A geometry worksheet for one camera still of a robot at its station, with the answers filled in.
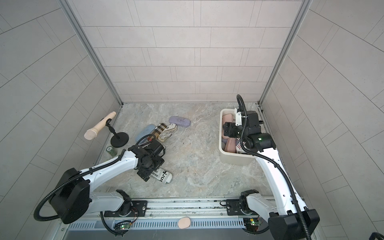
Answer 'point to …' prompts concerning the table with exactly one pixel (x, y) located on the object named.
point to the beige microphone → (91, 133)
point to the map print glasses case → (167, 132)
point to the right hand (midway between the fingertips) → (228, 125)
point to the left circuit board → (125, 226)
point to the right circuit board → (255, 223)
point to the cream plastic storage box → (233, 159)
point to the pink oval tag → (184, 223)
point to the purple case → (180, 121)
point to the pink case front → (226, 118)
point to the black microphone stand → (119, 139)
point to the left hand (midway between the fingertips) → (162, 168)
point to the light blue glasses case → (147, 130)
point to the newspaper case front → (161, 175)
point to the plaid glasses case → (158, 129)
